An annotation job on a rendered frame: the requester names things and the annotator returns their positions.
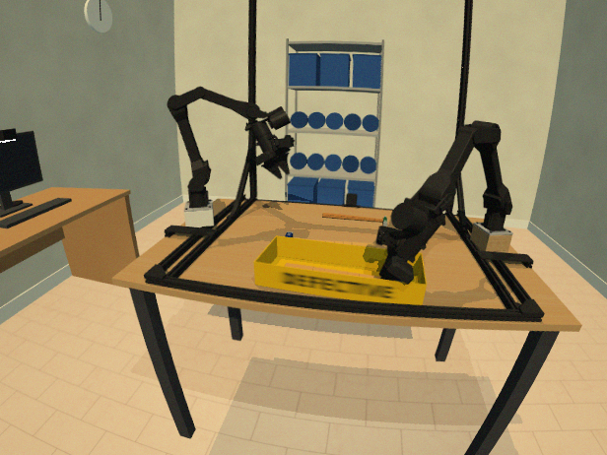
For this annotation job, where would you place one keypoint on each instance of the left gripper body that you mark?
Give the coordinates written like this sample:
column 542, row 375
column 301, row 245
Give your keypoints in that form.
column 398, row 266

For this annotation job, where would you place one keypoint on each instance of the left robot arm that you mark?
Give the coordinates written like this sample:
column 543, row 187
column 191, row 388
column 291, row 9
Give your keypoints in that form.
column 436, row 194

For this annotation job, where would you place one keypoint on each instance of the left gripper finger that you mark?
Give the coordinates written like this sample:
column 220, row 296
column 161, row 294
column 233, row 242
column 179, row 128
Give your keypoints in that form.
column 390, row 254
column 388, row 276

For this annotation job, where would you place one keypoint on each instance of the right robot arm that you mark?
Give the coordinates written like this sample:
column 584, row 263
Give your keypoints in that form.
column 177, row 106

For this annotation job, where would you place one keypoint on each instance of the yellow bin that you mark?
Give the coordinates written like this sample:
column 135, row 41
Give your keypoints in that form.
column 270, row 271

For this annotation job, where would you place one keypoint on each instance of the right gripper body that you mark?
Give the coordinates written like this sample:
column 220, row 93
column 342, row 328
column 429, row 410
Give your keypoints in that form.
column 265, row 144

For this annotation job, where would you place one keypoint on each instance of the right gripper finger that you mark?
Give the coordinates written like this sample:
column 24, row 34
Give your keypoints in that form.
column 283, row 163
column 272, row 166

